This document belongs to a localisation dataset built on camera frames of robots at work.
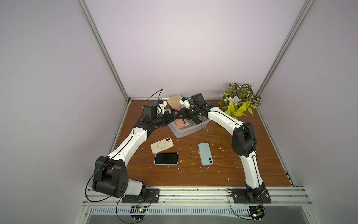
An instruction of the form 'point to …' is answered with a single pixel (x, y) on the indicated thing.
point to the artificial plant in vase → (239, 100)
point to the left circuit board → (137, 213)
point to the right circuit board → (257, 212)
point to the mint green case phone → (205, 154)
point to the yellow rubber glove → (174, 102)
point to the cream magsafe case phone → (161, 145)
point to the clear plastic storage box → (190, 127)
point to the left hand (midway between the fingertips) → (179, 115)
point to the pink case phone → (181, 122)
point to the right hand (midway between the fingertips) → (175, 115)
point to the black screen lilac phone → (166, 158)
